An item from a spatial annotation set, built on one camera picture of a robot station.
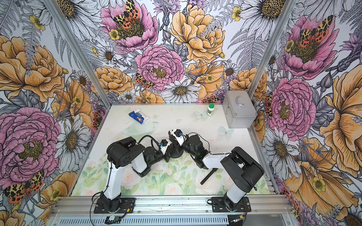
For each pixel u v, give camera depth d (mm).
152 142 852
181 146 761
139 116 1105
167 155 847
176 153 911
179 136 729
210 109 1086
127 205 739
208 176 832
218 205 736
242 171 459
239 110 997
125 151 565
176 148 760
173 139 805
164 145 812
